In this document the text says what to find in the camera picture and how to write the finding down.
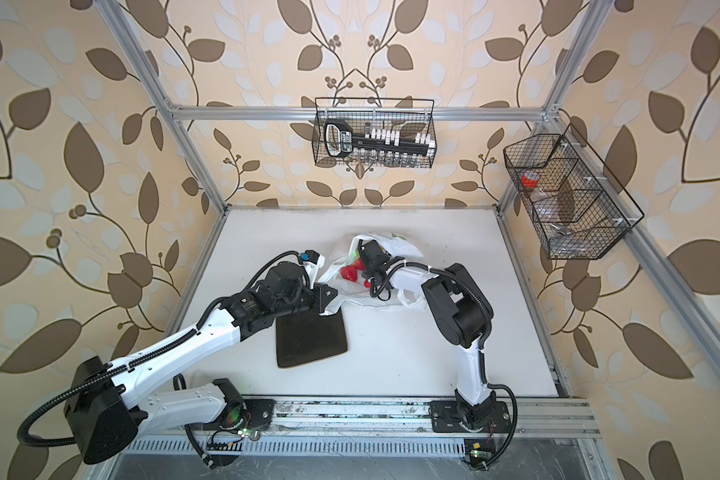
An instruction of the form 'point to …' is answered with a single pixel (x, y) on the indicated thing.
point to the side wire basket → (577, 208)
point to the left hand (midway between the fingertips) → (341, 291)
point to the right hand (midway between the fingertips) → (374, 273)
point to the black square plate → (303, 338)
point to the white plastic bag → (364, 277)
